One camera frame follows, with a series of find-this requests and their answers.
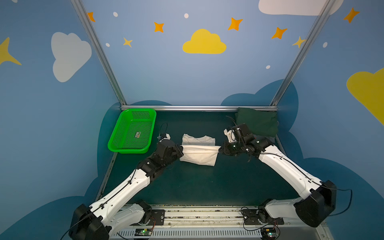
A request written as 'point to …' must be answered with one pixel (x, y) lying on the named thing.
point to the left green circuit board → (142, 232)
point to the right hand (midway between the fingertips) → (220, 147)
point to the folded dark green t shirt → (261, 123)
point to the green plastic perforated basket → (133, 132)
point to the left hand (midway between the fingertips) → (185, 147)
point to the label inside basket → (137, 134)
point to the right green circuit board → (268, 232)
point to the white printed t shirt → (201, 150)
